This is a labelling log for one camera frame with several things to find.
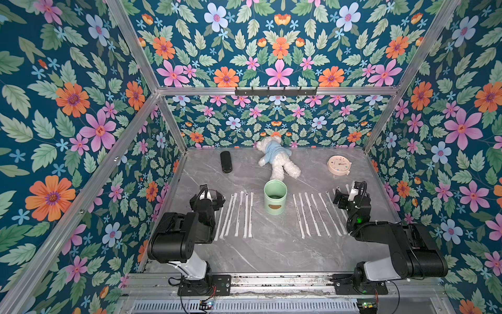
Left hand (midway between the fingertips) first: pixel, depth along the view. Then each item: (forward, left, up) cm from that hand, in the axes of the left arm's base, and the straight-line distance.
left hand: (207, 191), depth 92 cm
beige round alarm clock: (+15, -71, -6) cm, 73 cm away
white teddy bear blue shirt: (+19, -36, +2) cm, 41 cm away
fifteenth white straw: (-8, -9, -7) cm, 14 cm away
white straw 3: (-13, -50, -8) cm, 52 cm away
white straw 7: (+1, -67, -7) cm, 67 cm away
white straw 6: (-1, -64, -6) cm, 64 cm away
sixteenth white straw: (-14, -5, -7) cm, 17 cm away
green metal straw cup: (-3, -33, -4) cm, 33 cm away
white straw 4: (-13, -53, -8) cm, 56 cm away
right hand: (-6, -69, 0) cm, 70 cm away
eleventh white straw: (-13, -20, -7) cm, 25 cm away
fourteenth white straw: (+1, -16, -7) cm, 17 cm away
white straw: (-14, -43, -7) cm, 46 cm away
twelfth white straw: (-5, -12, -8) cm, 15 cm away
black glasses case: (+23, -7, -5) cm, 24 cm away
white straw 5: (-12, -61, -7) cm, 62 cm away
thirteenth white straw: (-11, -18, -8) cm, 22 cm away
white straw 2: (-12, -46, -8) cm, 48 cm away
